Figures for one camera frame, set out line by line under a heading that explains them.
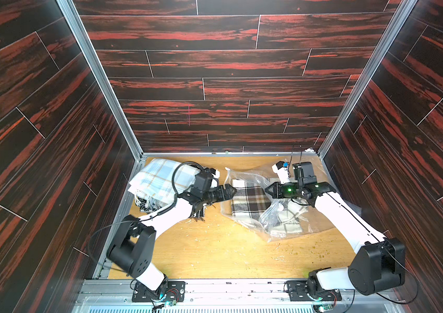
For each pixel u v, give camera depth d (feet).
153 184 2.90
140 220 1.57
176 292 2.41
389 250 1.34
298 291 2.41
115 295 2.41
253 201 3.17
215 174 2.64
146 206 2.83
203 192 2.23
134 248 1.45
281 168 2.43
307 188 1.99
